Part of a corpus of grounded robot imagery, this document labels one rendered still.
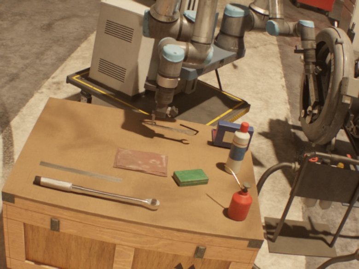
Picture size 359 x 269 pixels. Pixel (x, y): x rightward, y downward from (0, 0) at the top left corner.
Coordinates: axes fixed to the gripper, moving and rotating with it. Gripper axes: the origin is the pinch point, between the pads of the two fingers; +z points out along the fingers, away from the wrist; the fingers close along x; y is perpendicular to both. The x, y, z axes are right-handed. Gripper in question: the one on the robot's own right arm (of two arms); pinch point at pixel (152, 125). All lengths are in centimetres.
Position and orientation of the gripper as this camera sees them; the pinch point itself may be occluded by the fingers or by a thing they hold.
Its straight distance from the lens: 225.9
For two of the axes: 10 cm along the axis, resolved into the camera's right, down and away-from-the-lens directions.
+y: 9.8, 2.0, 0.3
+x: 0.8, -4.9, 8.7
